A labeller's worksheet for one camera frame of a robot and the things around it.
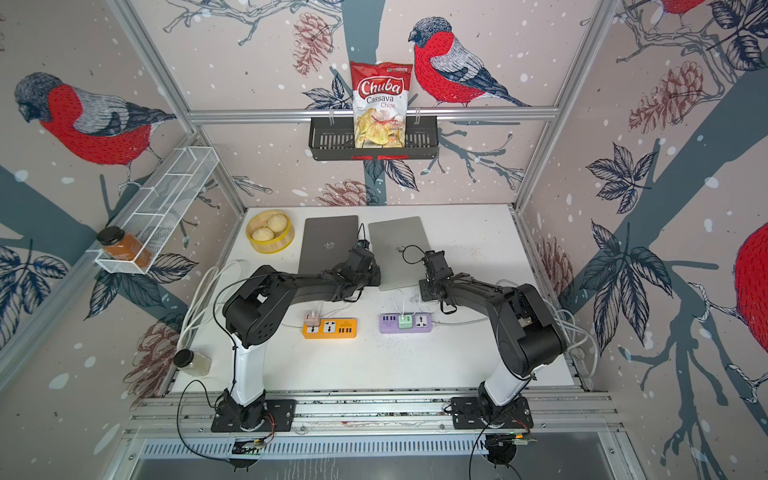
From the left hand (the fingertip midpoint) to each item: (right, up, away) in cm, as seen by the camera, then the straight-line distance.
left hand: (384, 266), depth 99 cm
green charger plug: (+6, -13, -18) cm, 23 cm away
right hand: (+15, -6, -2) cm, 17 cm away
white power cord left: (-60, -8, +2) cm, 61 cm away
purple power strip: (+11, -15, -12) cm, 23 cm away
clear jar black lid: (-49, -21, -25) cm, 59 cm away
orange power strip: (-15, -16, -14) cm, 26 cm away
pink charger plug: (-20, -13, -16) cm, 29 cm away
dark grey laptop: (-21, +8, +9) cm, 25 cm away
